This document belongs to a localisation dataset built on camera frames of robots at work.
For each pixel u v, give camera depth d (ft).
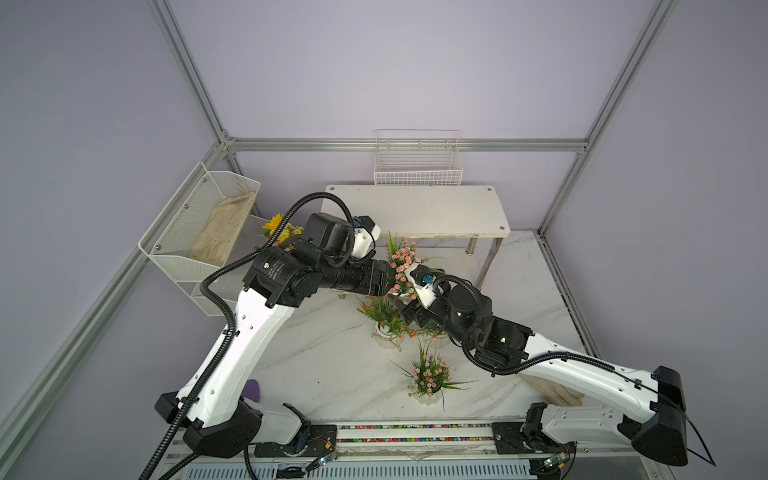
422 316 1.95
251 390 2.74
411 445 2.41
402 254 1.92
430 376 2.30
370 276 1.68
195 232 2.55
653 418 1.31
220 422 1.25
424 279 1.76
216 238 2.56
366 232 1.78
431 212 2.56
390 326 2.70
